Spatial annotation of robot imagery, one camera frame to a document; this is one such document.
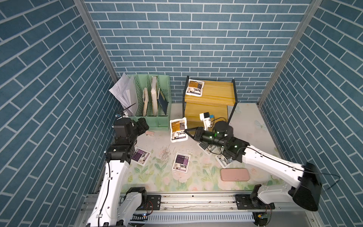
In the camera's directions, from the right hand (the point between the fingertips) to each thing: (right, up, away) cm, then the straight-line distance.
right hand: (186, 131), depth 66 cm
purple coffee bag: (-3, -22, +21) cm, 30 cm away
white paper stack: (-39, +24, +23) cm, 51 cm away
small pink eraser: (-27, -5, +33) cm, 43 cm away
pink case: (+30, -29, +20) cm, 46 cm away
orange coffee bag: (-4, +2, +3) cm, 5 cm away
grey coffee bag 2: (+23, -21, +22) cm, 38 cm away
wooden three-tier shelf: (+18, +17, +11) cm, 27 cm away
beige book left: (-28, +18, +28) cm, 44 cm away
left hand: (-23, +5, +7) cm, 24 cm away
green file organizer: (-24, +3, +38) cm, 45 cm away
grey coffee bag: (+14, -14, +25) cm, 32 cm away
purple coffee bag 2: (-30, -19, +23) cm, 42 cm away
